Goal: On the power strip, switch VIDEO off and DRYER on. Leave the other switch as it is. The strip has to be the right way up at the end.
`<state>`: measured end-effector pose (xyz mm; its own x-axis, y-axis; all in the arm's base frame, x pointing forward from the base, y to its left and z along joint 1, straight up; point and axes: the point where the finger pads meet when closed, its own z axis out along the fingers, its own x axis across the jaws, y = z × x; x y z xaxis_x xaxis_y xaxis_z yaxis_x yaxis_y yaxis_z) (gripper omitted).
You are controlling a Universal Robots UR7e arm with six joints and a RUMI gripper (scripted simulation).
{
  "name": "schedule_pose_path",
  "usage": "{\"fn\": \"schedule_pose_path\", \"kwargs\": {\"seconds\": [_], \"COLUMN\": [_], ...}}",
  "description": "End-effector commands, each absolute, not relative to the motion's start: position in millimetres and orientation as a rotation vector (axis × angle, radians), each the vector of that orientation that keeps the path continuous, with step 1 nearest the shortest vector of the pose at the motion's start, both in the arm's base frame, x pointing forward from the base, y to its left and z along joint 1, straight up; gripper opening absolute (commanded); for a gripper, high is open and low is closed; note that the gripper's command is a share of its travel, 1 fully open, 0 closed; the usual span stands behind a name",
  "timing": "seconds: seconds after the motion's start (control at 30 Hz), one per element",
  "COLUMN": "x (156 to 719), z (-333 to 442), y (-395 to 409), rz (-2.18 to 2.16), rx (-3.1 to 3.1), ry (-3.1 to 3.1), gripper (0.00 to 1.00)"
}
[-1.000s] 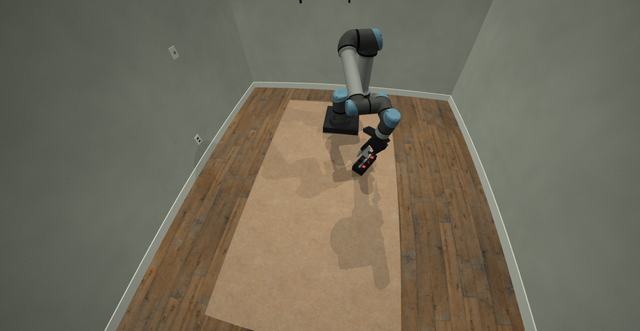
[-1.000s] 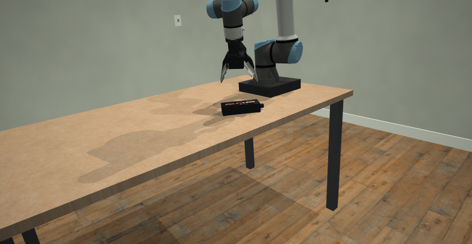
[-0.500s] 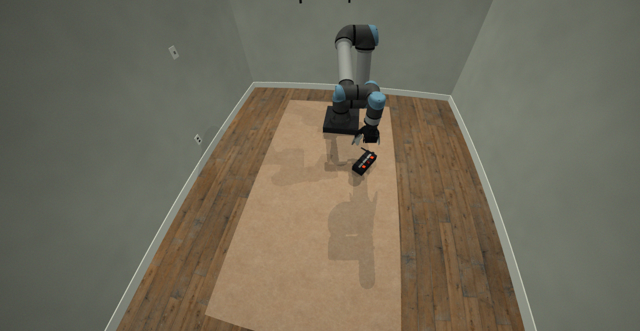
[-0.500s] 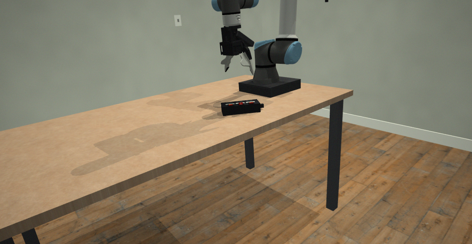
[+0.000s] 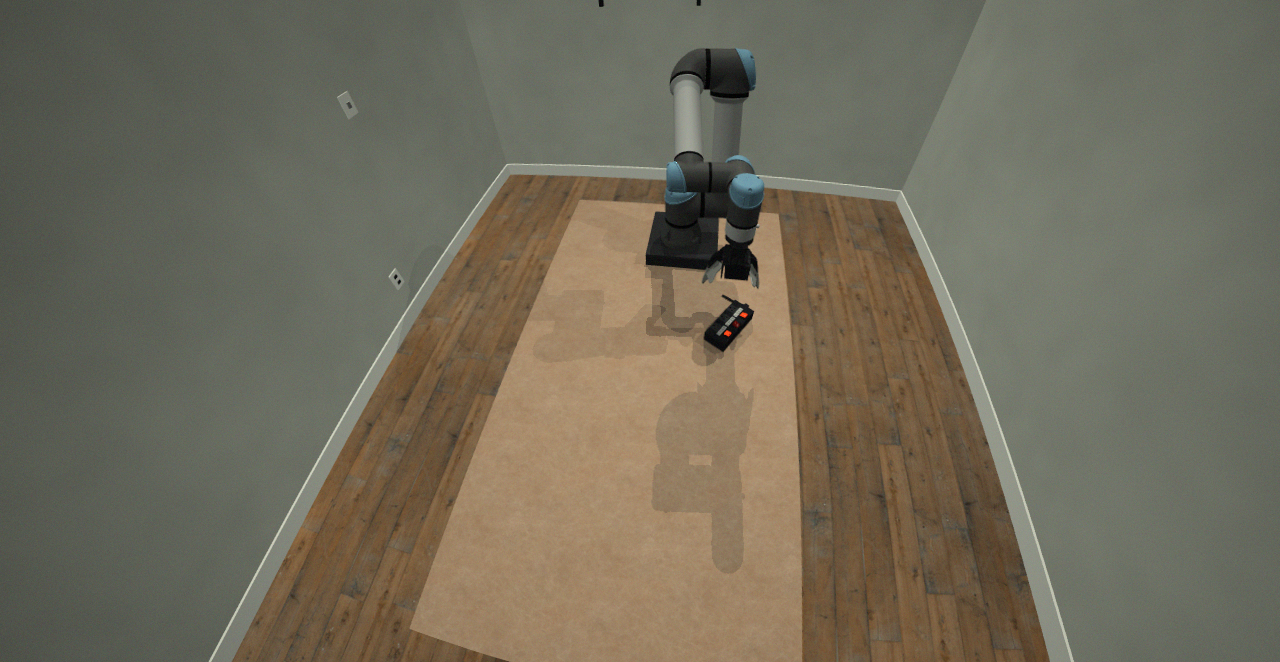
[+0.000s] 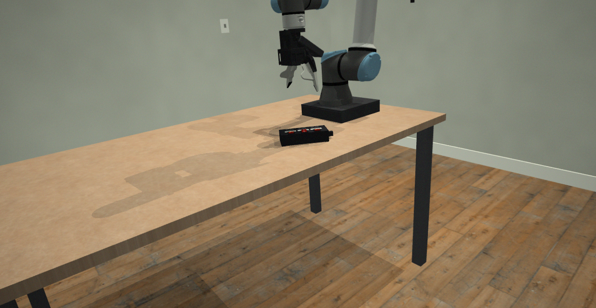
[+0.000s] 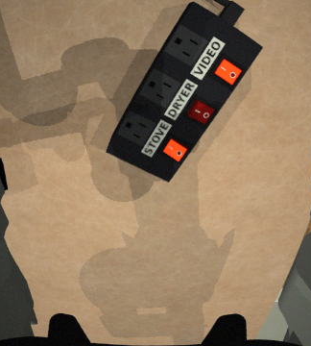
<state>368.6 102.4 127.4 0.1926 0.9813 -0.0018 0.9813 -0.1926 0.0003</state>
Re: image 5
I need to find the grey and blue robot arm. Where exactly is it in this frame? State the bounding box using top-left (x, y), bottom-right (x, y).
top-left (660, 47), bottom-right (764, 250)

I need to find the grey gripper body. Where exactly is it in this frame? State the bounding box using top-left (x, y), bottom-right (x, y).
top-left (721, 233), bottom-right (754, 280)

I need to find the black power strip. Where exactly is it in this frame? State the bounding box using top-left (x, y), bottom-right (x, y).
top-left (704, 295), bottom-right (754, 352)

